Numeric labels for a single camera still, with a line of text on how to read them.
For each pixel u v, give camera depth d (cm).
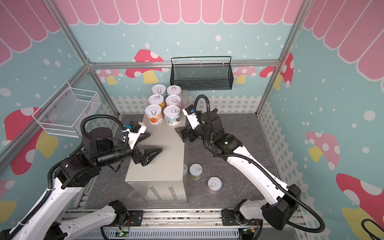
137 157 50
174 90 76
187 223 74
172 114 65
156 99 71
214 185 79
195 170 85
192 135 60
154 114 65
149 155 50
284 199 38
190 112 55
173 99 71
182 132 58
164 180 53
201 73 94
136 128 48
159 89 76
